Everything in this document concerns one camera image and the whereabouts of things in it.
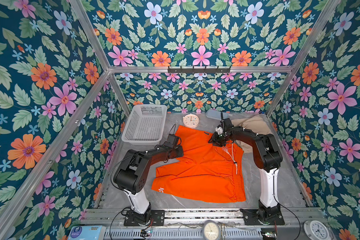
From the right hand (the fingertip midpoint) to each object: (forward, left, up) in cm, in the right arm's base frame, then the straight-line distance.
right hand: (211, 141), depth 102 cm
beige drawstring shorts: (+14, -37, +2) cm, 39 cm away
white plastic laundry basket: (+15, +49, +1) cm, 51 cm away
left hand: (-8, +19, +2) cm, 20 cm away
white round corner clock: (-51, -44, +1) cm, 67 cm away
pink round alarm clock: (+18, +14, +2) cm, 23 cm away
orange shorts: (-22, +5, -1) cm, 22 cm away
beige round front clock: (-51, +4, +2) cm, 51 cm away
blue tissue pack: (-52, +61, +3) cm, 80 cm away
